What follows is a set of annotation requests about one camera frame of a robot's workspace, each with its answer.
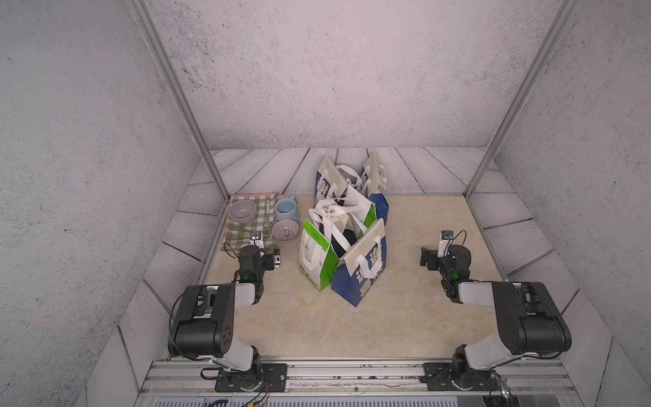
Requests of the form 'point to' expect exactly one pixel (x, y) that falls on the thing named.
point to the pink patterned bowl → (286, 230)
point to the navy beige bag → (339, 236)
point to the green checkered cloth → (236, 234)
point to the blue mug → (286, 209)
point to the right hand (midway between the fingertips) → (438, 246)
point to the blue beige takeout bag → (355, 273)
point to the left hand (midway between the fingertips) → (265, 247)
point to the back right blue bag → (373, 179)
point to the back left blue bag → (329, 183)
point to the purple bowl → (242, 211)
